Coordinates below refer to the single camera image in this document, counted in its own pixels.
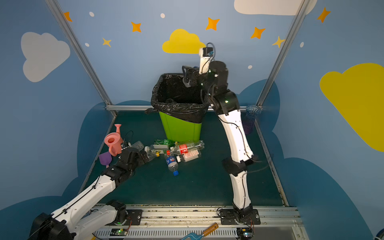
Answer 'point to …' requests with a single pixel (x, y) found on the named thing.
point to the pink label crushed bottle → (191, 154)
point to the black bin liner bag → (170, 97)
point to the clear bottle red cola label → (183, 147)
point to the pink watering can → (114, 141)
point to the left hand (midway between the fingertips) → (142, 155)
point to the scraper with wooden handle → (205, 232)
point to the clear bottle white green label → (156, 147)
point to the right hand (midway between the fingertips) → (193, 64)
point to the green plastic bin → (179, 130)
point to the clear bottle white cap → (139, 145)
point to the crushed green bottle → (164, 142)
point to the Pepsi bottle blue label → (172, 165)
